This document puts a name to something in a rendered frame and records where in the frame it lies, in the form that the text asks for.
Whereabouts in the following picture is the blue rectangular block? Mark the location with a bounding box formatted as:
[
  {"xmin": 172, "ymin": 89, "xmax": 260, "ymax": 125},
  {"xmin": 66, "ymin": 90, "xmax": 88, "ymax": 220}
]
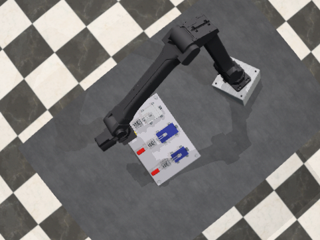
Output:
[
  {"xmin": 156, "ymin": 123, "xmax": 178, "ymax": 143},
  {"xmin": 171, "ymin": 147, "xmax": 188, "ymax": 162}
]

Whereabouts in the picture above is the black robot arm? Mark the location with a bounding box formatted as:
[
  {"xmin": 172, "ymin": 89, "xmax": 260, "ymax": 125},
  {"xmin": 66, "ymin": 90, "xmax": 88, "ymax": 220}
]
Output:
[{"xmin": 95, "ymin": 14, "xmax": 251, "ymax": 151}]

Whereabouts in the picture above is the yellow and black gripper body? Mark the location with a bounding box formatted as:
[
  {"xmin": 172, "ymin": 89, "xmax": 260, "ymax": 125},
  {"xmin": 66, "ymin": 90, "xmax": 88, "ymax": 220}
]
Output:
[{"xmin": 122, "ymin": 125, "xmax": 137, "ymax": 145}]

